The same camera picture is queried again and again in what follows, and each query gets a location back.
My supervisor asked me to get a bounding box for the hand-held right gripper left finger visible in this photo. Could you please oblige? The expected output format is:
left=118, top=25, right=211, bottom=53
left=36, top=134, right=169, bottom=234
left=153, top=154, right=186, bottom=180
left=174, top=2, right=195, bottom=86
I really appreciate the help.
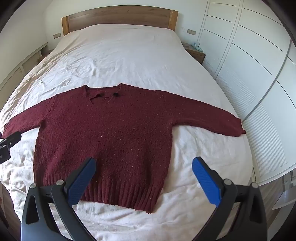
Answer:
left=21, top=157, right=97, bottom=241

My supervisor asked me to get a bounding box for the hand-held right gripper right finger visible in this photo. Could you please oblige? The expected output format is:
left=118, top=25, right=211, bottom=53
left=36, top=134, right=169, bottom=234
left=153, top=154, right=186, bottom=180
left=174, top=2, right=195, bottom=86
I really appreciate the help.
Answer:
left=192, top=157, right=269, bottom=241

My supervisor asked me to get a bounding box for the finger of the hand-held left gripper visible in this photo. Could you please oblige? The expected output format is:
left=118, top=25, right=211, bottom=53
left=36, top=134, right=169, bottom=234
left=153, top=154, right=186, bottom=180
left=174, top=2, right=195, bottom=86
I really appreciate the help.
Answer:
left=0, top=131, right=22, bottom=149

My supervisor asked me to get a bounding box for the dark red knit sweater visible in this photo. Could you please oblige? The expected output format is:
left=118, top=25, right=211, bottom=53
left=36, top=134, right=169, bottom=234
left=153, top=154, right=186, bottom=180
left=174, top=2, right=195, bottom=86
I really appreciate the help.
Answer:
left=3, top=84, right=246, bottom=214

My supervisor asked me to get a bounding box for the white low cabinet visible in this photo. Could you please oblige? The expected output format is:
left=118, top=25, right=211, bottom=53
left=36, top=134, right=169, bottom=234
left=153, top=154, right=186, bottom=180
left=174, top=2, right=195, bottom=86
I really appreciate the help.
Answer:
left=0, top=42, right=55, bottom=109

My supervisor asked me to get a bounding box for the white bed sheet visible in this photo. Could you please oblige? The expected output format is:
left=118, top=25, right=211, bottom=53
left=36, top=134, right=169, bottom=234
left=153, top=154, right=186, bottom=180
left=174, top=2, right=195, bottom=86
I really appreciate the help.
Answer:
left=0, top=23, right=253, bottom=241

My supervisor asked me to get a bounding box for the white sliding wardrobe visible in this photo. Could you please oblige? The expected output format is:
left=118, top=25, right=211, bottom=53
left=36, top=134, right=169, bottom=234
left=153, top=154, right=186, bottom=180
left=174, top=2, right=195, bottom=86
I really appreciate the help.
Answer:
left=201, top=0, right=296, bottom=186

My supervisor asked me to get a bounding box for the wooden nightstand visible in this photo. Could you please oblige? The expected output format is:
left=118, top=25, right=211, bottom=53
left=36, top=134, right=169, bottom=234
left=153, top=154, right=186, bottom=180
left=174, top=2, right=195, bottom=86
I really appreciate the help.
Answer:
left=184, top=43, right=206, bottom=65

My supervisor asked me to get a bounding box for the wooden headboard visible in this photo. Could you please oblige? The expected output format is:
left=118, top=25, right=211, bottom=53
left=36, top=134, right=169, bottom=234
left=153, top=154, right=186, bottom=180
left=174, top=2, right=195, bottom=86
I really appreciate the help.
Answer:
left=61, top=7, right=179, bottom=36

